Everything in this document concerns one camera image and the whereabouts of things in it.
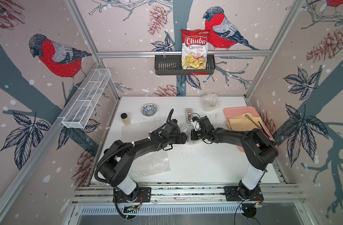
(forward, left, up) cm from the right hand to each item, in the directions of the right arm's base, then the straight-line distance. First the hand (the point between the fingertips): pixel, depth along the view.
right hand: (188, 134), depth 95 cm
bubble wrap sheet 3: (-20, +23, -2) cm, 30 cm away
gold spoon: (+19, -47, -2) cm, 51 cm away
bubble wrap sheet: (+29, -18, +4) cm, 34 cm away
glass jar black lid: (+8, +45, +5) cm, 46 cm away
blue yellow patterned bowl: (+22, +31, -1) cm, 38 cm away
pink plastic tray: (+24, -36, -3) cm, 43 cm away
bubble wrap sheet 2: (+1, +1, +5) cm, 5 cm away
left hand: (-4, +2, +6) cm, 7 cm away
